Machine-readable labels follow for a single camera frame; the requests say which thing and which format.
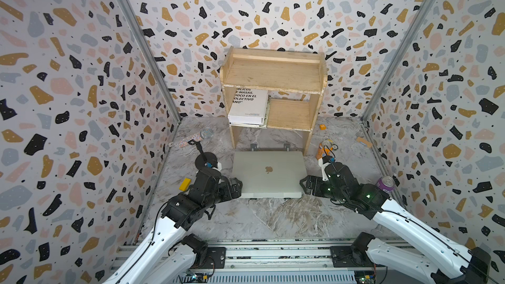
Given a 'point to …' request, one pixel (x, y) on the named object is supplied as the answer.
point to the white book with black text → (248, 106)
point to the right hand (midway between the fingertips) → (307, 183)
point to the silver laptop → (269, 174)
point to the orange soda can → (323, 151)
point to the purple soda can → (386, 183)
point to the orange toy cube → (323, 127)
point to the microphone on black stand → (204, 160)
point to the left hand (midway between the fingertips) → (235, 185)
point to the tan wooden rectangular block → (364, 142)
